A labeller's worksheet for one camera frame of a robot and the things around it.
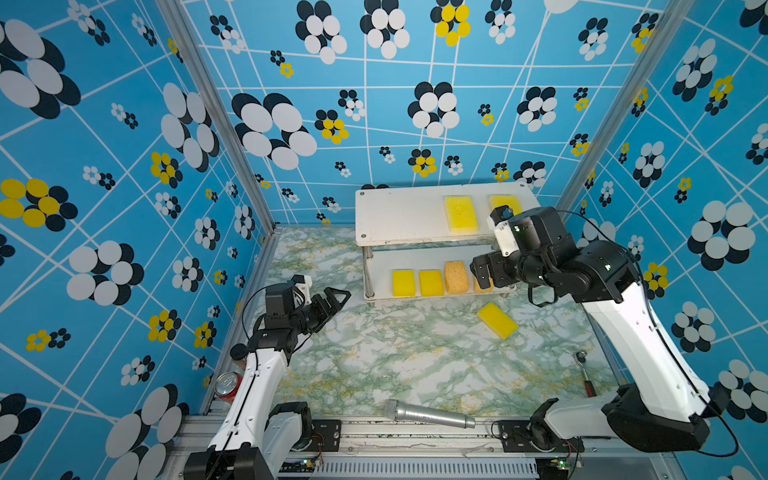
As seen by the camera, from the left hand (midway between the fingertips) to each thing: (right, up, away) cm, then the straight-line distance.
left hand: (343, 301), depth 79 cm
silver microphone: (+15, -27, -5) cm, 31 cm away
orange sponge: (+36, +3, -4) cm, 36 cm away
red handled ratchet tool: (+67, -24, +1) cm, 71 cm away
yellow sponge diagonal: (+47, -9, +14) cm, 49 cm away
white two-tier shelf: (+20, +16, -9) cm, 27 cm away
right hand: (+35, +11, -14) cm, 40 cm away
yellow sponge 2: (+26, +3, +15) cm, 30 cm away
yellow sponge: (+17, +3, +15) cm, 23 cm away
